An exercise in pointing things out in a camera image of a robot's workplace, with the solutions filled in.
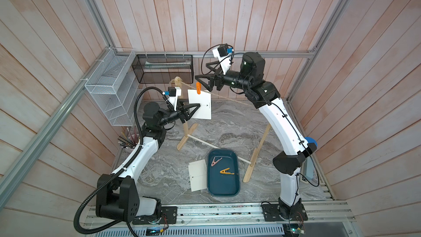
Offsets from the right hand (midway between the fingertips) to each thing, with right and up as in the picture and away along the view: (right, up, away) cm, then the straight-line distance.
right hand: (199, 72), depth 61 cm
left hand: (-1, -12, +9) cm, 15 cm away
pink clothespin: (+7, -43, +27) cm, 51 cm away
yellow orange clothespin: (+12, -47, +24) cm, 54 cm away
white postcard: (-2, -48, +25) cm, 54 cm away
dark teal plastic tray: (+9, -51, +19) cm, 55 cm away
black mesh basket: (-26, +14, +43) cm, 53 cm away
